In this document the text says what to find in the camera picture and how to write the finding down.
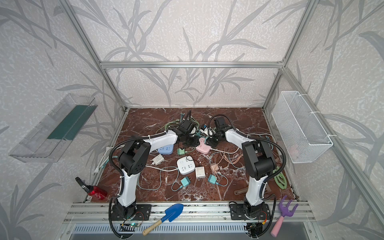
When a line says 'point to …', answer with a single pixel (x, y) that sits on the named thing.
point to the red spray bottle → (93, 191)
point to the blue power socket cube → (168, 149)
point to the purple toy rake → (286, 212)
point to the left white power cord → (106, 160)
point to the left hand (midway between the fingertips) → (201, 139)
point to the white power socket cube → (186, 165)
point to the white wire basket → (303, 134)
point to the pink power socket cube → (203, 148)
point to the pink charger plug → (214, 168)
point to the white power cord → (262, 133)
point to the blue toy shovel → (173, 212)
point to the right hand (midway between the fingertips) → (209, 135)
